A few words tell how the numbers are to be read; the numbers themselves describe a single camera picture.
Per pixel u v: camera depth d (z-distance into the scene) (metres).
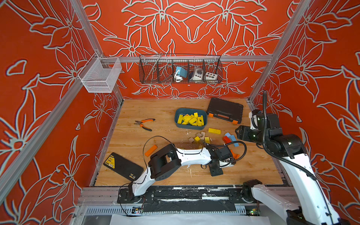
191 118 1.02
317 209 0.36
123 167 0.85
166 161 0.54
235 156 0.88
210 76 0.94
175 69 0.85
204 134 0.95
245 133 0.59
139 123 1.03
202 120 1.03
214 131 0.98
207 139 0.92
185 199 0.73
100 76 0.93
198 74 0.90
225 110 1.04
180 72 0.84
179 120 1.04
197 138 0.93
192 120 1.01
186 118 1.04
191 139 0.93
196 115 1.06
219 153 0.66
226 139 0.92
